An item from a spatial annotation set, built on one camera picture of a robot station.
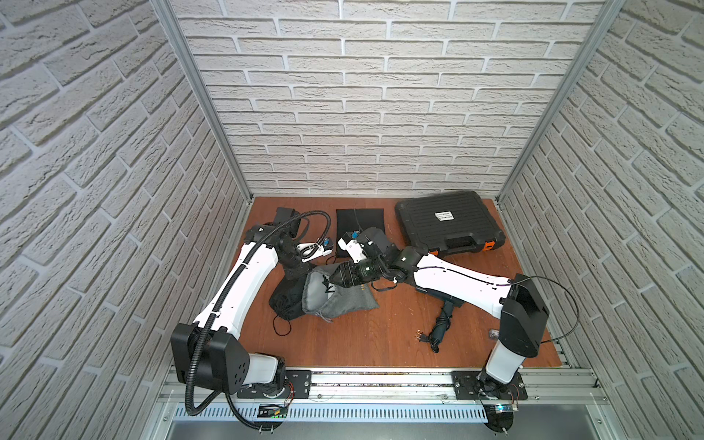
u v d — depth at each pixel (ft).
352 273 2.20
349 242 2.33
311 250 2.23
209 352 1.30
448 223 3.40
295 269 2.28
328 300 2.56
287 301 2.66
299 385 2.47
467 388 2.41
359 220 3.63
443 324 2.72
